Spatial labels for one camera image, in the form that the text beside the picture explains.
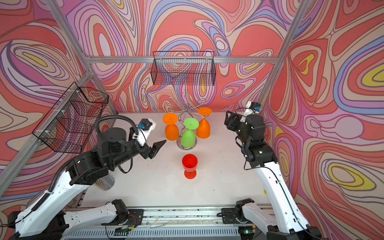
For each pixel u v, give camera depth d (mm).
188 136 767
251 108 572
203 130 799
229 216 733
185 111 783
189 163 777
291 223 368
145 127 458
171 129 782
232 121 584
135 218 726
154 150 514
